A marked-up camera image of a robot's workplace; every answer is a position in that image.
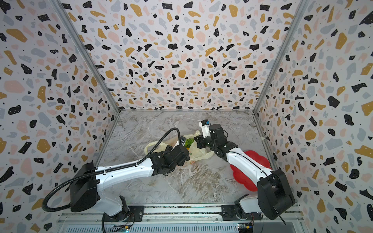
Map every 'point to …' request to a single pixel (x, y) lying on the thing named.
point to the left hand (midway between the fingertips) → (181, 150)
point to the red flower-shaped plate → (248, 183)
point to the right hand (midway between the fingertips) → (194, 138)
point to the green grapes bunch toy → (189, 142)
